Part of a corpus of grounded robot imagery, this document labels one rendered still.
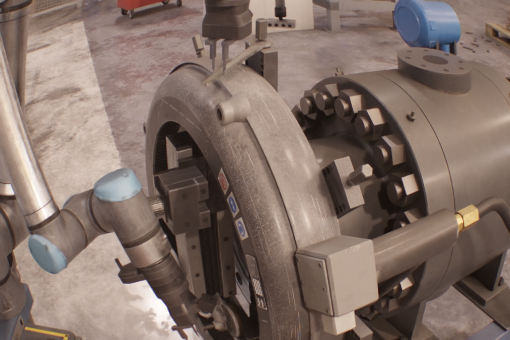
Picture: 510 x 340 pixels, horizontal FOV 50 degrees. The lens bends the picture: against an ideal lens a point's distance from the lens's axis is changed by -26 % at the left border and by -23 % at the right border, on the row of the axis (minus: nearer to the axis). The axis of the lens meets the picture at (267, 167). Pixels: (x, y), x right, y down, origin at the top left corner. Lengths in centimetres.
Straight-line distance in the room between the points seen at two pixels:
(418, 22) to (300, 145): 74
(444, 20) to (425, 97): 43
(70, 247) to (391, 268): 56
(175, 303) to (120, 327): 93
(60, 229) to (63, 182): 199
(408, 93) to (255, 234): 51
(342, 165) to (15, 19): 71
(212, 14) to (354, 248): 42
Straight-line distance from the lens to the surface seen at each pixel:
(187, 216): 123
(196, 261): 139
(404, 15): 175
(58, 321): 217
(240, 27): 103
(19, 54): 126
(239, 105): 108
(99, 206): 116
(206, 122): 113
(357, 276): 96
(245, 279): 153
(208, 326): 152
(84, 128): 372
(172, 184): 120
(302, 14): 530
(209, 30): 105
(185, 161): 125
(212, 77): 105
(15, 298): 142
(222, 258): 141
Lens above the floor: 135
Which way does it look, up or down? 26 degrees down
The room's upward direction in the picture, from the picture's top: 2 degrees counter-clockwise
